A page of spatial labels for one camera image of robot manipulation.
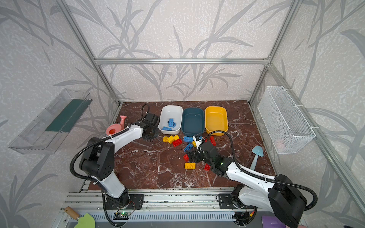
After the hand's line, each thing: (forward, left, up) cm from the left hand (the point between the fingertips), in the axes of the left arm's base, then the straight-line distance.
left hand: (156, 134), depth 95 cm
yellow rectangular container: (+14, -43, -2) cm, 45 cm away
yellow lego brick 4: (-20, -23, -4) cm, 31 cm away
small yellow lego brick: (-6, -26, -3) cm, 27 cm away
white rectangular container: (+23, -7, -4) cm, 25 cm away
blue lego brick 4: (-8, -22, -4) cm, 24 cm away
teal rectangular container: (+13, -25, -3) cm, 28 cm away
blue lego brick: (+9, -11, -2) cm, 15 cm away
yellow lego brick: (-1, -6, -4) cm, 8 cm away
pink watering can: (0, +26, +6) cm, 26 cm away
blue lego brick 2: (+10, -9, -1) cm, 14 cm away
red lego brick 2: (-21, -34, -4) cm, 40 cm away
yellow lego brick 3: (-1, -14, -3) cm, 14 cm away
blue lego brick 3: (-2, -22, -3) cm, 22 cm away
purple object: (-47, -62, -1) cm, 78 cm away
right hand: (-13, -24, +6) cm, 28 cm away
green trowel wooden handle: (-44, +34, -4) cm, 56 cm away
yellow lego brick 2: (-2, -10, -3) cm, 11 cm away
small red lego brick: (-16, -21, -2) cm, 26 cm away
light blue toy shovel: (-10, -68, -3) cm, 68 cm away
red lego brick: (-4, -14, -4) cm, 15 cm away
